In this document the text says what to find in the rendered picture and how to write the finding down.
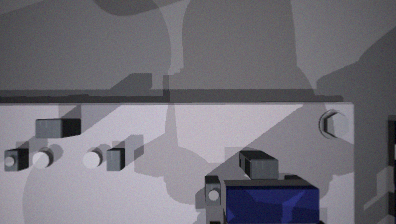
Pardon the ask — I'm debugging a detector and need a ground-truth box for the grey fixture plate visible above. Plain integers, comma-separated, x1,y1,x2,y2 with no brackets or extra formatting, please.
0,102,355,224

